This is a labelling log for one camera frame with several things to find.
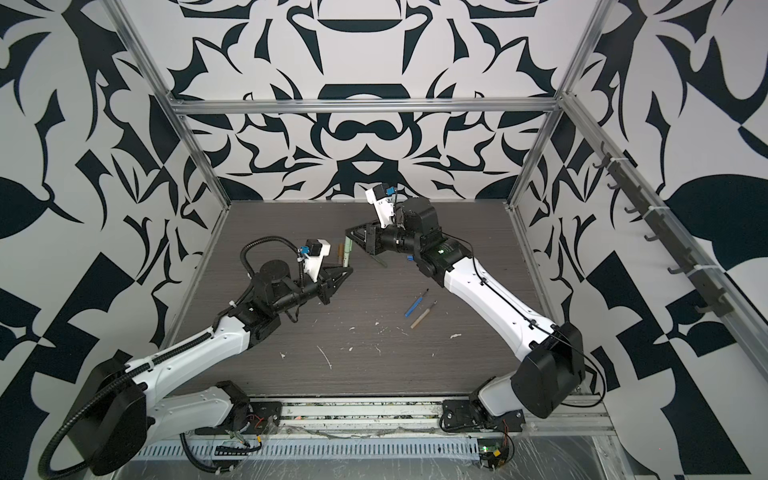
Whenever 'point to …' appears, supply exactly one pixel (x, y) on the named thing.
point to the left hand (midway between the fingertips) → (351, 262)
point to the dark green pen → (382, 262)
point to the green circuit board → (493, 452)
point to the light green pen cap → (348, 245)
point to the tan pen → (420, 318)
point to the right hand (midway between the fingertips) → (349, 230)
